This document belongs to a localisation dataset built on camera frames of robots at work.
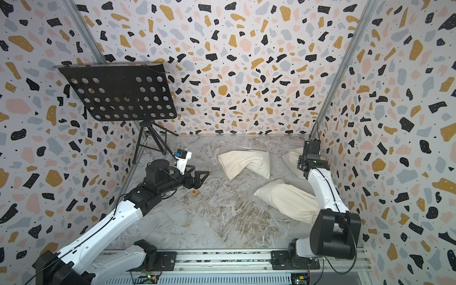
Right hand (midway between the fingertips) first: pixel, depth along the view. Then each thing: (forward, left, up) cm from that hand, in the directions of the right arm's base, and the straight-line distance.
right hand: (314, 162), depth 85 cm
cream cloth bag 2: (+7, +9, -6) cm, 13 cm away
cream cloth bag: (-16, +11, -9) cm, 22 cm away
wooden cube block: (-9, +60, -15) cm, 62 cm away
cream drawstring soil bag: (+10, +40, -13) cm, 43 cm away
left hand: (-11, +51, +8) cm, 53 cm away
